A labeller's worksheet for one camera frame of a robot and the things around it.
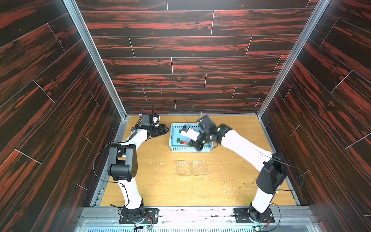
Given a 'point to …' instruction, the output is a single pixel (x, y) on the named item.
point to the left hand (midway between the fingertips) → (166, 129)
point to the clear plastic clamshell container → (194, 167)
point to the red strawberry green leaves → (178, 140)
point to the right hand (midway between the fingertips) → (193, 141)
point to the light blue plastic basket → (179, 143)
